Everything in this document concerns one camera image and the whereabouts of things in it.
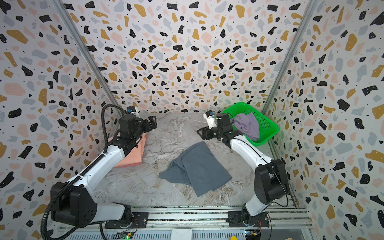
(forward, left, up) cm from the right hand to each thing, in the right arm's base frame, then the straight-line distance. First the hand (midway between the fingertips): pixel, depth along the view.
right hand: (199, 127), depth 84 cm
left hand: (+2, +27, +7) cm, 28 cm away
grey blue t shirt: (-13, +1, -21) cm, 25 cm away
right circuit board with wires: (-47, -27, -23) cm, 59 cm away
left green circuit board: (-48, +33, -21) cm, 63 cm away
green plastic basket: (+16, -50, -19) cm, 56 cm away
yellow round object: (-49, -16, -16) cm, 54 cm away
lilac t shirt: (+18, -35, -19) cm, 44 cm away
